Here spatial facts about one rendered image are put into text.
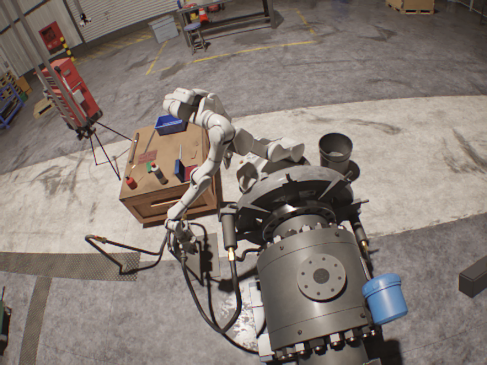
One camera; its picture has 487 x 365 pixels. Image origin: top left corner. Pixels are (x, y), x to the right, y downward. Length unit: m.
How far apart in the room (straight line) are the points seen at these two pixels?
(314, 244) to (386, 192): 1.48
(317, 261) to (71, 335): 2.37
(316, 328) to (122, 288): 1.89
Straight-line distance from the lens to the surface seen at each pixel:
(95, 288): 2.83
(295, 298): 1.23
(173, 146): 2.65
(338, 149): 2.69
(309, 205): 1.49
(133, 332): 2.46
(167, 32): 7.40
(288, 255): 1.30
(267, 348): 1.81
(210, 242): 2.41
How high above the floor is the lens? 2.05
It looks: 49 degrees down
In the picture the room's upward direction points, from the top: 17 degrees counter-clockwise
